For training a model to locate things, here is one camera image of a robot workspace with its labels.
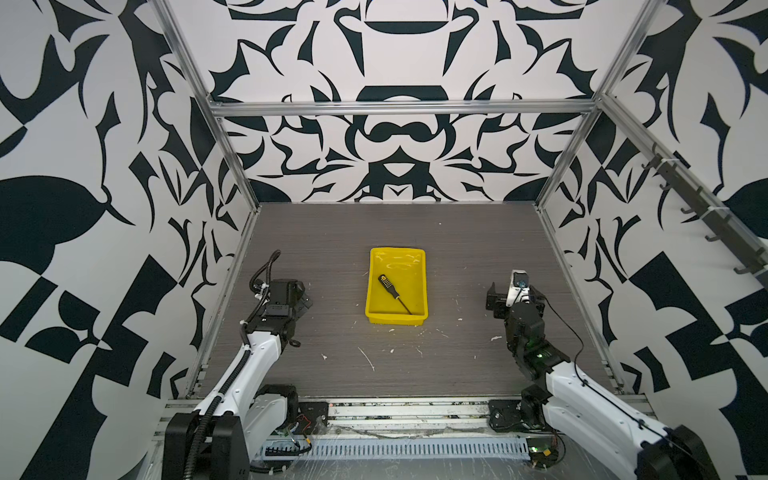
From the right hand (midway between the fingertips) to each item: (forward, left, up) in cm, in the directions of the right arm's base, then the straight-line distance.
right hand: (515, 283), depth 82 cm
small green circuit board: (-36, -1, -15) cm, 39 cm away
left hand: (-2, +62, -4) cm, 63 cm away
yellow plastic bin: (+13, +28, -12) cm, 33 cm away
